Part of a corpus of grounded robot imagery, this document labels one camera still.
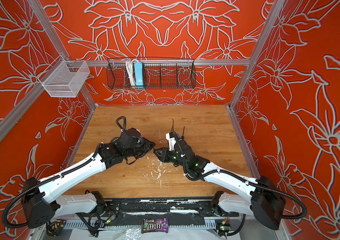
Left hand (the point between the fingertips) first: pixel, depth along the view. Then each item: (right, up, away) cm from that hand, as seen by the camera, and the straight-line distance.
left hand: (156, 144), depth 74 cm
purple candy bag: (+3, -36, -6) cm, 37 cm away
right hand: (-2, -4, -2) cm, 5 cm away
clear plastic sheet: (-12, -40, -6) cm, 42 cm away
